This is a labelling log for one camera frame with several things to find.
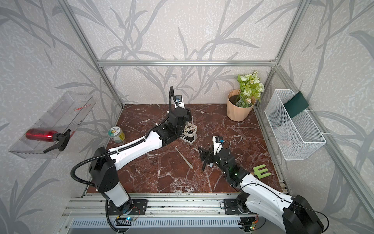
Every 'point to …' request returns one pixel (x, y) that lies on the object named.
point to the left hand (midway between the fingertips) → (186, 105)
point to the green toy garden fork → (258, 172)
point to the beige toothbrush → (183, 156)
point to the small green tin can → (116, 134)
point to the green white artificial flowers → (251, 89)
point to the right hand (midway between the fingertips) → (205, 146)
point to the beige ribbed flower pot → (235, 112)
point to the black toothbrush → (203, 167)
